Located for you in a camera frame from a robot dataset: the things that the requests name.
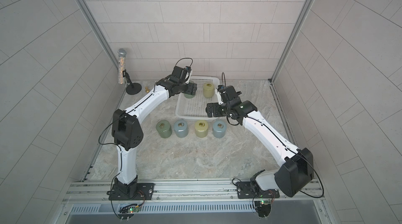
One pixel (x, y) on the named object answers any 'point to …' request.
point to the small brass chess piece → (147, 90)
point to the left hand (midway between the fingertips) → (193, 84)
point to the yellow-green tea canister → (201, 129)
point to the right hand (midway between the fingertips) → (213, 108)
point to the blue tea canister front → (180, 127)
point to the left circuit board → (126, 212)
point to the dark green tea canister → (164, 128)
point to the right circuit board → (263, 207)
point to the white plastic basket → (195, 108)
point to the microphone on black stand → (123, 78)
